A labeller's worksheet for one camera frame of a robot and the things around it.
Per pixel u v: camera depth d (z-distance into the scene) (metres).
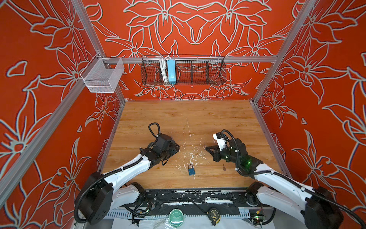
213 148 0.73
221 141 0.70
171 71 0.90
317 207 0.39
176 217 0.68
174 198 0.74
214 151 0.73
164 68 0.90
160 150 0.63
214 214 0.67
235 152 0.59
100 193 0.40
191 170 0.83
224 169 0.83
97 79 0.87
